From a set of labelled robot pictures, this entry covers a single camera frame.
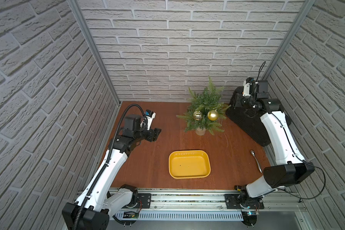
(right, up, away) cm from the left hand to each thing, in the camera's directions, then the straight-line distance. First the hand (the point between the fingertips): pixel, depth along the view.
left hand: (157, 125), depth 75 cm
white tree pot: (+27, -6, +23) cm, 36 cm away
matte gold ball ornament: (+29, +6, -4) cm, 30 cm away
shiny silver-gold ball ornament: (+22, +5, +1) cm, 23 cm away
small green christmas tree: (+27, +14, +1) cm, 30 cm away
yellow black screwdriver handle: (+44, -35, +1) cm, 57 cm away
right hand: (+46, +15, +2) cm, 48 cm away
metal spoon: (+60, -19, +15) cm, 65 cm away
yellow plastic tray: (+19, -25, +13) cm, 34 cm away
